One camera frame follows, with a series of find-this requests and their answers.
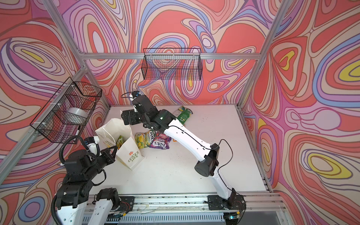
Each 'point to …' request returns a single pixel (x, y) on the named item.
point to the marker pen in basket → (77, 132)
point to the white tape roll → (76, 115)
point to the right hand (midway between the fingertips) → (131, 118)
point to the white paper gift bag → (126, 151)
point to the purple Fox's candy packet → (161, 141)
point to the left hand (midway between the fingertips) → (118, 147)
